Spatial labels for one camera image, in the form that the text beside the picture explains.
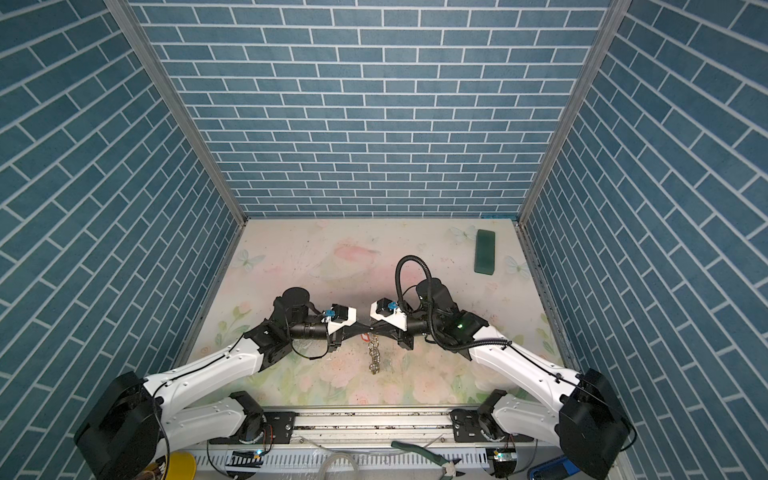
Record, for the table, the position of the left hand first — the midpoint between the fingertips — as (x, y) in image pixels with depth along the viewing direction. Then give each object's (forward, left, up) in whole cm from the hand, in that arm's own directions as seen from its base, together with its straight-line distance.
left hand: (367, 329), depth 73 cm
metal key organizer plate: (-4, -2, -5) cm, 7 cm away
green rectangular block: (+36, -41, -15) cm, 57 cm away
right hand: (+1, -1, +1) cm, 2 cm away
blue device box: (-28, -43, -15) cm, 53 cm away
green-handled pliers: (-27, -19, -17) cm, 37 cm away
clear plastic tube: (-24, +9, -18) cm, 31 cm away
